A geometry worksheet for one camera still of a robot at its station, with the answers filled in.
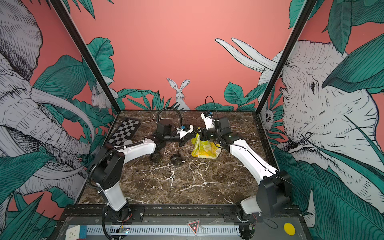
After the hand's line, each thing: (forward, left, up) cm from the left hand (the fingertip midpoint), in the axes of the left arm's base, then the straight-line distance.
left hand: (196, 133), depth 84 cm
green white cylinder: (+5, +45, -14) cm, 48 cm away
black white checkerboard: (+15, +50, -16) cm, 54 cm away
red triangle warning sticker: (-42, +3, -18) cm, 46 cm away
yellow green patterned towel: (-4, -5, -10) cm, 12 cm away
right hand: (0, 0, +4) cm, 4 cm away
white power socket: (-42, +54, -13) cm, 70 cm away
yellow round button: (-45, -43, -19) cm, 65 cm away
